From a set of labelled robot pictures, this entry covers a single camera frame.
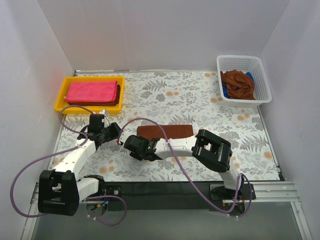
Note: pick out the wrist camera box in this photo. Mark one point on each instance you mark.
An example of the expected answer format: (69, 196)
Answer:
(123, 136)
(104, 112)

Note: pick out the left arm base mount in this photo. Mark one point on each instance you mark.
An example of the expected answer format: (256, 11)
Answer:
(112, 193)

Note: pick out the blue towel in basket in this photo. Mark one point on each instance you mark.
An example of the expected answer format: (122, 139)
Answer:
(226, 90)

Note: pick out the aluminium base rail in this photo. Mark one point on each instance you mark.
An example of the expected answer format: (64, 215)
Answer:
(174, 211)

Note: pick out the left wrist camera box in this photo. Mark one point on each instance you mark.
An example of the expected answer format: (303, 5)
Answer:
(104, 112)

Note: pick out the pink towel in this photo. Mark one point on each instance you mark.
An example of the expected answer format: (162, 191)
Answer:
(92, 92)

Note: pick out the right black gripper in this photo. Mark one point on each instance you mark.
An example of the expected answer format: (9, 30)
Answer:
(133, 144)

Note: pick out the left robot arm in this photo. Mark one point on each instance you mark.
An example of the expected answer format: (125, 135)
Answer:
(60, 189)

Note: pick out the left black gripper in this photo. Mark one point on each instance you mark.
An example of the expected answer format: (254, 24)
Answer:
(110, 132)

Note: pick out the yellow plastic tray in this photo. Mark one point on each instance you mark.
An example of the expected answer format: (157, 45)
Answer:
(113, 110)

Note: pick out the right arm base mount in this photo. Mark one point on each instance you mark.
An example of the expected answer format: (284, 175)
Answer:
(219, 192)

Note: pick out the white plastic basket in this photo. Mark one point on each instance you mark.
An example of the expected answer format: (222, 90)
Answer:
(246, 64)

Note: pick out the brown towel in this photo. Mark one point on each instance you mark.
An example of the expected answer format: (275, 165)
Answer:
(100, 104)
(237, 86)
(172, 131)

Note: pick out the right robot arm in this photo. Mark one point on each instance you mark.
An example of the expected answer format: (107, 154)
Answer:
(209, 149)

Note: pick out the floral table mat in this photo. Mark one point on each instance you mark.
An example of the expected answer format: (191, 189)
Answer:
(183, 98)

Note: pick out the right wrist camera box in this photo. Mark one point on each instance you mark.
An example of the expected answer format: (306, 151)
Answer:
(123, 136)

